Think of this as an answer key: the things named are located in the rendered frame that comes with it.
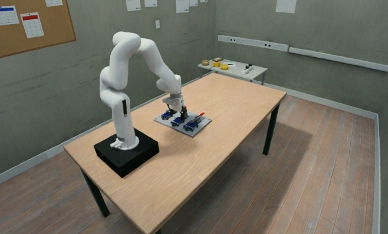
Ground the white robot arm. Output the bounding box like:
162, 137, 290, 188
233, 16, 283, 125
100, 32, 183, 150

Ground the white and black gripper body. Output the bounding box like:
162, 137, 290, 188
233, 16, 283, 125
169, 96, 185, 112

